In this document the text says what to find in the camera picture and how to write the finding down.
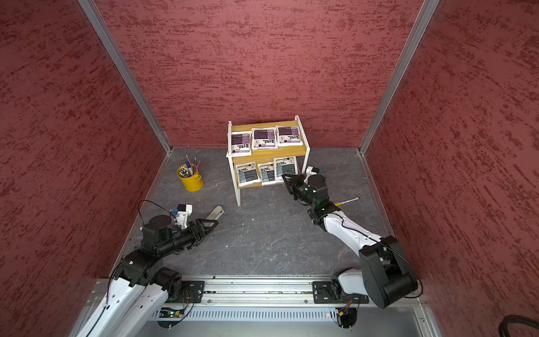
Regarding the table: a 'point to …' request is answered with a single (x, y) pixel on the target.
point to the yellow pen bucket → (193, 183)
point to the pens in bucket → (189, 169)
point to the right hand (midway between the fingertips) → (279, 178)
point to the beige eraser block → (216, 213)
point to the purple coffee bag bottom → (288, 136)
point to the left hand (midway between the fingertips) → (215, 230)
